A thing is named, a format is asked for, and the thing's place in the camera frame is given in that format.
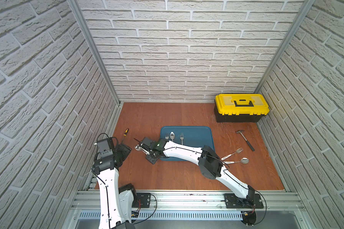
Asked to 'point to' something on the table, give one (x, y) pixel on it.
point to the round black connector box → (249, 217)
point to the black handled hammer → (240, 131)
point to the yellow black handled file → (124, 135)
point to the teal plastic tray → (196, 136)
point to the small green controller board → (134, 214)
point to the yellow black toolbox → (240, 108)
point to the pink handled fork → (166, 136)
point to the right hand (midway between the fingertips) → (154, 155)
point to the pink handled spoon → (172, 135)
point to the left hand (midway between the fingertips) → (124, 148)
